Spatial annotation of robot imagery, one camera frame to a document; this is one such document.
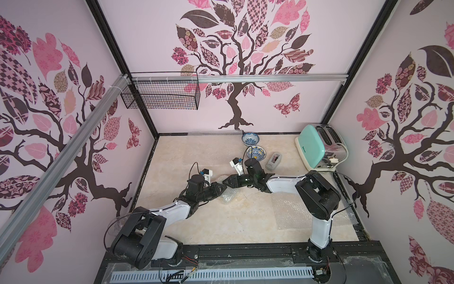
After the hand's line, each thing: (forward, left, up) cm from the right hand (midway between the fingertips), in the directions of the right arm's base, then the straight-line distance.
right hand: (225, 180), depth 88 cm
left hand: (-5, -1, -1) cm, 5 cm away
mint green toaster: (+14, -51, +8) cm, 53 cm away
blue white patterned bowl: (+36, -16, -7) cm, 40 cm away
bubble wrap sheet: (-8, -2, 0) cm, 8 cm away
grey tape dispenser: (+16, -29, -6) cm, 34 cm away
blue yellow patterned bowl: (+24, -19, -7) cm, 32 cm away
